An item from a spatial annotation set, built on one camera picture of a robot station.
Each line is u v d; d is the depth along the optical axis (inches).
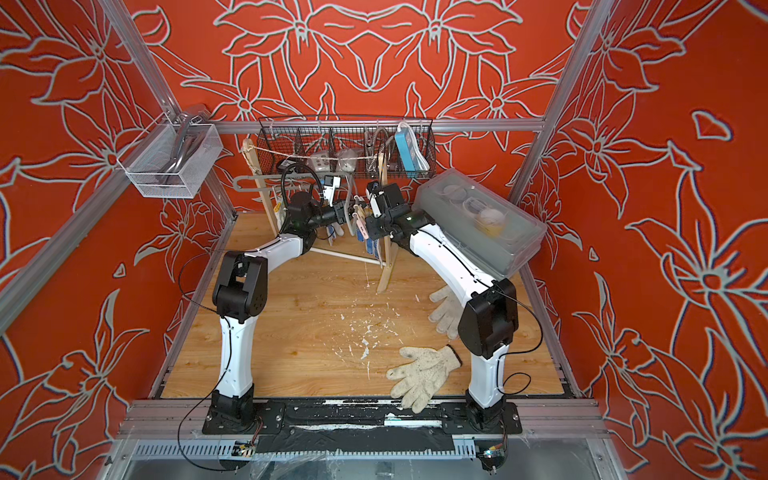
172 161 32.7
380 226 29.9
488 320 18.5
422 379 31.1
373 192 28.9
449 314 35.7
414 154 35.7
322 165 36.5
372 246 38.2
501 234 33.6
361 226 29.7
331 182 33.3
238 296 23.3
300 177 31.6
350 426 28.6
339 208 33.0
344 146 39.4
